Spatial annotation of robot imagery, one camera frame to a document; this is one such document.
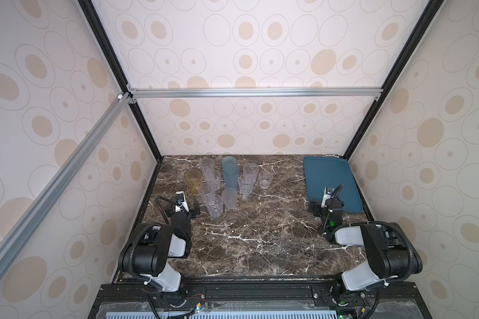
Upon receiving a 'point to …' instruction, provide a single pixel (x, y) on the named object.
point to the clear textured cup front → (215, 205)
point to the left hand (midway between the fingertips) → (189, 195)
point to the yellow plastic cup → (194, 177)
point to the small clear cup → (265, 179)
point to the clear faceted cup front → (246, 183)
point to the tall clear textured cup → (207, 169)
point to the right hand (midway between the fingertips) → (332, 200)
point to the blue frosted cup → (231, 173)
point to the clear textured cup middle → (213, 180)
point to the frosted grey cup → (229, 197)
